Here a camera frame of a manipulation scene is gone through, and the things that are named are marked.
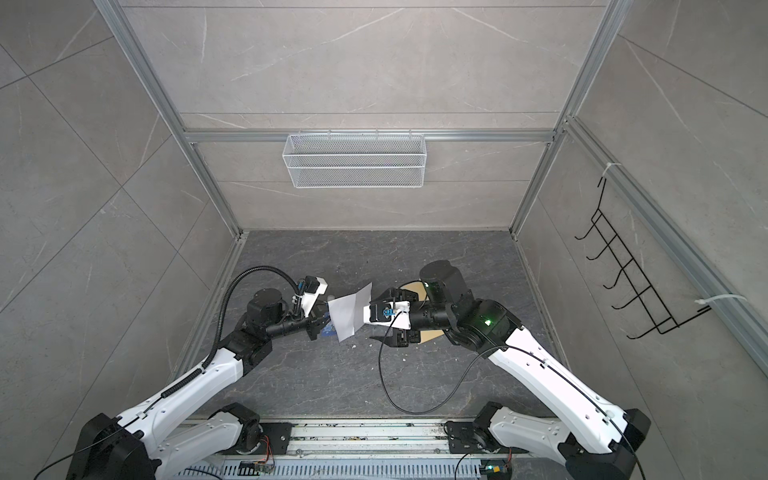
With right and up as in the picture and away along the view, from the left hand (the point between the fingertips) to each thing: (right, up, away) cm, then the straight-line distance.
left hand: (341, 301), depth 75 cm
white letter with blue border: (+2, -3, +1) cm, 3 cm away
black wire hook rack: (+67, +4, -13) cm, 69 cm away
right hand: (+10, 0, -12) cm, 16 cm away
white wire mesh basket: (0, +44, +25) cm, 51 cm away
